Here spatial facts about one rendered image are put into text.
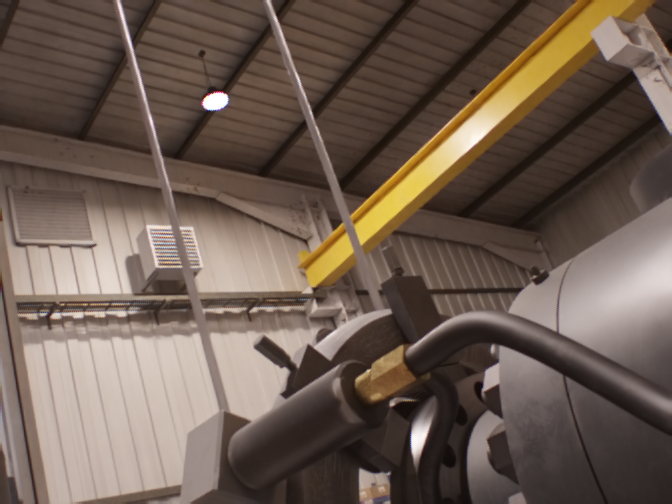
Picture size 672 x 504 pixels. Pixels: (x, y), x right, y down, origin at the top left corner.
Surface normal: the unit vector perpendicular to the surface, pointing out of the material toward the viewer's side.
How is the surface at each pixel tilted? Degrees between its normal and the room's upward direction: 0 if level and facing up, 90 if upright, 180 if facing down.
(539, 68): 90
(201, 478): 68
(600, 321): 59
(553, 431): 76
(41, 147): 90
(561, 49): 90
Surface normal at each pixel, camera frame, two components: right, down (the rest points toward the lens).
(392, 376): -0.48, 0.37
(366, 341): 0.62, -0.50
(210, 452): -0.78, -0.40
